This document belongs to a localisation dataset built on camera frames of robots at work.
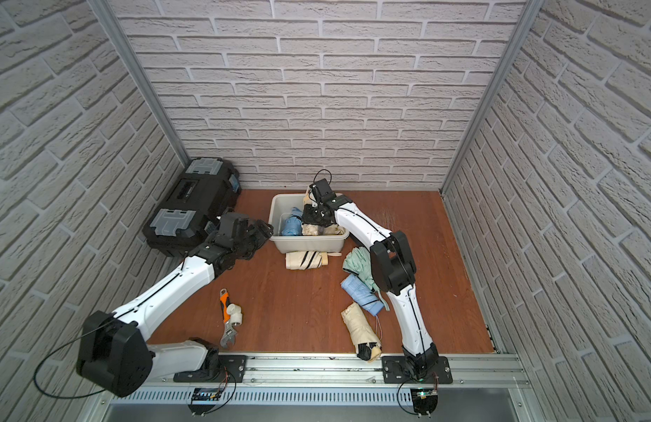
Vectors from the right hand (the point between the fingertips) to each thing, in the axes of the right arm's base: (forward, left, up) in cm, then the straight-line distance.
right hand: (309, 216), depth 96 cm
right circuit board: (-58, -31, -12) cm, 67 cm away
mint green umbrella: (-17, -16, -5) cm, 24 cm away
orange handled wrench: (-38, +26, -10) cm, 47 cm away
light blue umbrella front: (-1, +7, -3) cm, 8 cm away
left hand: (-10, +12, +7) cm, 17 cm away
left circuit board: (-52, +30, -13) cm, 62 cm away
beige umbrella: (-9, 0, +4) cm, 10 cm away
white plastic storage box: (+7, +11, 0) cm, 13 cm away
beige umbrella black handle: (-42, -16, -6) cm, 45 cm away
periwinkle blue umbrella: (-28, -17, -8) cm, 34 cm away
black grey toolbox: (+10, +38, +7) cm, 40 cm away
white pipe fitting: (-32, +24, -8) cm, 41 cm away
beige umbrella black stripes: (-15, +2, -7) cm, 17 cm away
